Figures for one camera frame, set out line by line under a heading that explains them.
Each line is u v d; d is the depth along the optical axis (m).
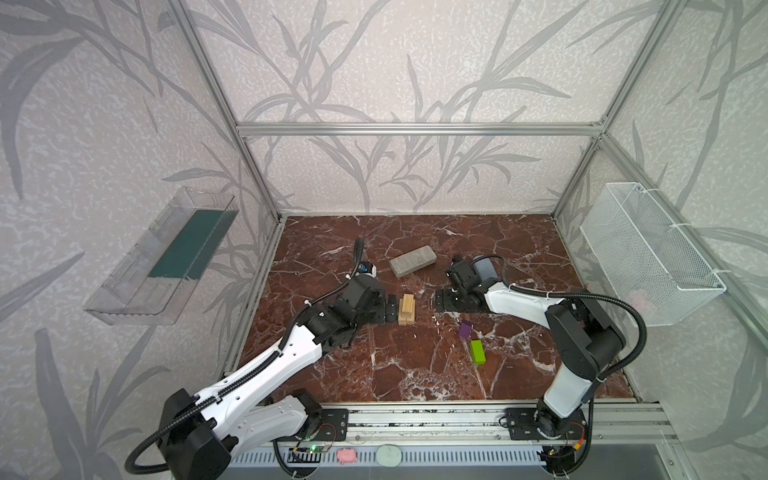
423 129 0.94
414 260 1.03
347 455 0.68
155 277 0.65
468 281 0.75
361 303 0.58
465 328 0.91
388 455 0.68
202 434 0.38
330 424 0.73
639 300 0.74
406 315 0.89
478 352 0.85
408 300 0.89
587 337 0.47
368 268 0.69
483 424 0.75
